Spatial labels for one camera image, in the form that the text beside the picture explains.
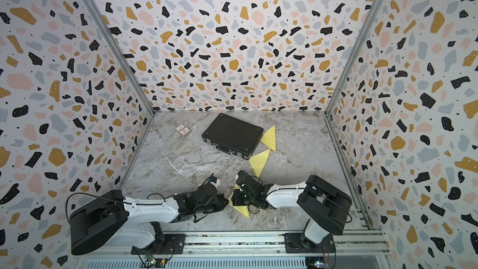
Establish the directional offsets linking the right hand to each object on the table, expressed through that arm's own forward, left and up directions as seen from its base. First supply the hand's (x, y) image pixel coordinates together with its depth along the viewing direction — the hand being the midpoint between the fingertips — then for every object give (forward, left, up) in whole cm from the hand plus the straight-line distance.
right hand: (230, 201), depth 84 cm
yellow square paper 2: (+38, -19, -2) cm, 43 cm away
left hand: (-1, -1, 0) cm, 2 cm away
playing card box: (+40, +32, +2) cm, 51 cm away
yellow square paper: (+21, -13, -1) cm, 25 cm away
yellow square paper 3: (-4, -6, 0) cm, 7 cm away
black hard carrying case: (+36, +2, +1) cm, 37 cm away
